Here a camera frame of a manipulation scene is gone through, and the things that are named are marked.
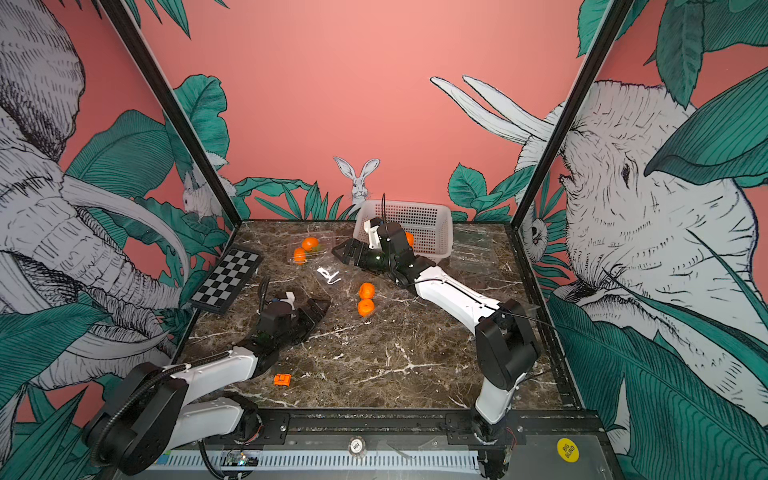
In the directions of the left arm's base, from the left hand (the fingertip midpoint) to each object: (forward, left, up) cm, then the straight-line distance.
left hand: (329, 306), depth 88 cm
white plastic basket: (+39, -36, -6) cm, 53 cm away
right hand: (+7, -5, +17) cm, 19 cm away
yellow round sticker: (-38, -60, -7) cm, 71 cm away
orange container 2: (+2, -11, -5) cm, 12 cm away
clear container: (+24, +5, -5) cm, 25 cm away
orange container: (+7, -11, -4) cm, 14 cm away
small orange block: (-19, +12, -6) cm, 23 cm away
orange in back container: (+23, +13, -3) cm, 26 cm away
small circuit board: (-36, +19, -8) cm, 42 cm away
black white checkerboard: (+11, +37, -5) cm, 39 cm away
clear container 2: (+13, +1, -3) cm, 13 cm away
